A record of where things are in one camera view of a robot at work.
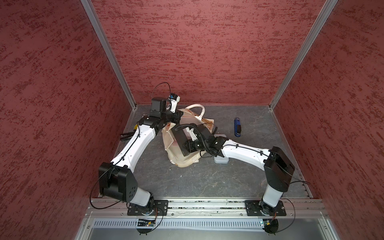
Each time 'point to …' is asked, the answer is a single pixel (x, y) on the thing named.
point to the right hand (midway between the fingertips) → (184, 148)
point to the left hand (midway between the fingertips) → (181, 115)
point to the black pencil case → (182, 134)
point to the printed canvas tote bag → (192, 114)
